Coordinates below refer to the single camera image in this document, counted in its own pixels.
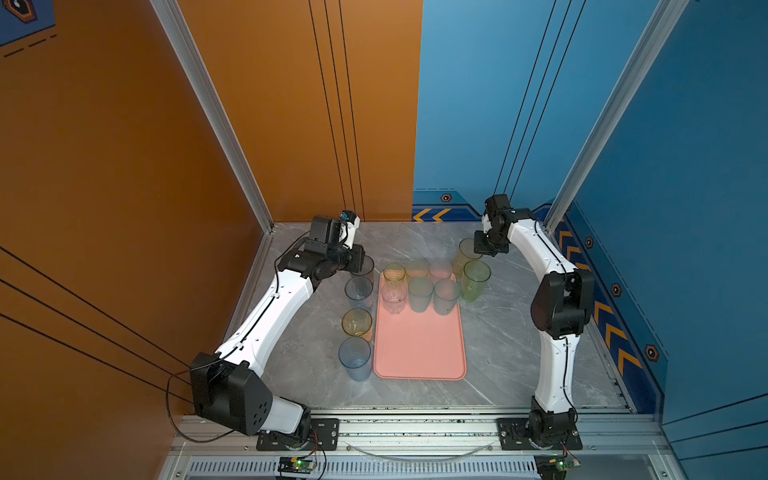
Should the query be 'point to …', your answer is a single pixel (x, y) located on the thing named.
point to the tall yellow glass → (465, 253)
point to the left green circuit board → (296, 465)
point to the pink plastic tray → (418, 345)
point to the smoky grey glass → (367, 269)
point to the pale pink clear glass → (441, 269)
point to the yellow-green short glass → (417, 269)
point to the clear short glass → (394, 294)
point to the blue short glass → (358, 289)
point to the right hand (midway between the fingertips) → (482, 249)
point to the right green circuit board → (553, 466)
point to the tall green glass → (475, 273)
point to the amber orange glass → (357, 322)
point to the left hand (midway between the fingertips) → (363, 248)
